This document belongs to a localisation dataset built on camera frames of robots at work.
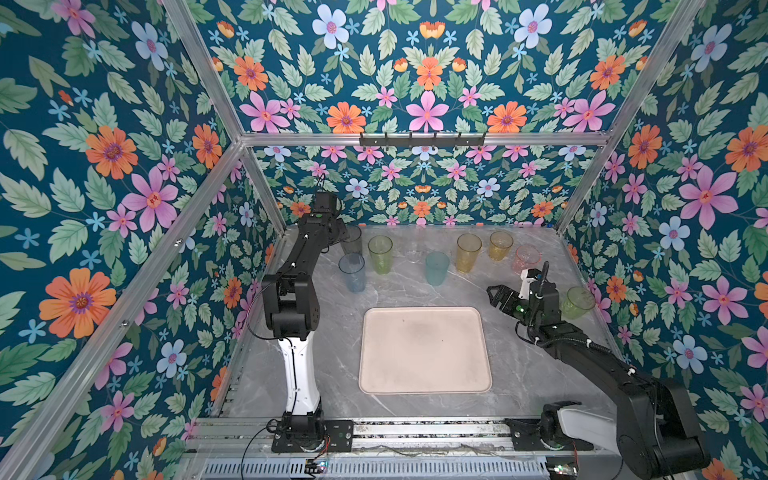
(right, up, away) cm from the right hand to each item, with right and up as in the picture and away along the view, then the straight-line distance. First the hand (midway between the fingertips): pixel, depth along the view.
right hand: (497, 291), depth 88 cm
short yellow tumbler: (+6, +15, +18) cm, 24 cm away
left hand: (-49, +21, +9) cm, 54 cm away
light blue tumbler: (-44, +7, +3) cm, 45 cm away
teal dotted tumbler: (-17, +7, +10) cm, 21 cm away
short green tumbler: (+30, -5, +9) cm, 31 cm away
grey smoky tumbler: (-46, +15, +13) cm, 50 cm away
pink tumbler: (+16, +10, +18) cm, 26 cm away
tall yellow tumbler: (-7, +12, +10) cm, 17 cm away
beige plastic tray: (-22, -19, +3) cm, 29 cm away
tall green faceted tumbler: (-36, +11, +16) cm, 41 cm away
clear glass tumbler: (-25, +16, +13) cm, 32 cm away
